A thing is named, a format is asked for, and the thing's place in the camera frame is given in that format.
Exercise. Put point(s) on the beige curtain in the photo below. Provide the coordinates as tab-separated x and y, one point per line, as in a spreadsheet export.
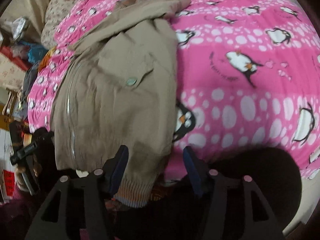
34	10

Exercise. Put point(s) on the silver foil bag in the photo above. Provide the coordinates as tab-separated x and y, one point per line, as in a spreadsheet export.
19	27

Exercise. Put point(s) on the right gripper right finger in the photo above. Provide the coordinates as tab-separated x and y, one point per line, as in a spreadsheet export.
259	219

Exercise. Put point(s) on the beige zip jacket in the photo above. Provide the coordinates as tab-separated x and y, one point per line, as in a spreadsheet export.
120	89

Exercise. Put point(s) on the person's left hand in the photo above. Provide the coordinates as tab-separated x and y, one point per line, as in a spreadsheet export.
19	178

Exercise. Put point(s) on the blue plastic bag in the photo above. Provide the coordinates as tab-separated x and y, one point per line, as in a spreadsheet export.
36	53

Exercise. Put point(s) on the pink penguin blanket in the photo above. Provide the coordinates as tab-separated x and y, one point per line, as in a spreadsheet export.
248	74

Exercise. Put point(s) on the orange cloth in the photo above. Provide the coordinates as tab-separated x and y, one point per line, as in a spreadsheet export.
44	63

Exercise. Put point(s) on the floral bed sheet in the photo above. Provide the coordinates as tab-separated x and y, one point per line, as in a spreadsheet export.
56	11

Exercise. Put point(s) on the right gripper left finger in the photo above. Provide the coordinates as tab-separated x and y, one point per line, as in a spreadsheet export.
78	205

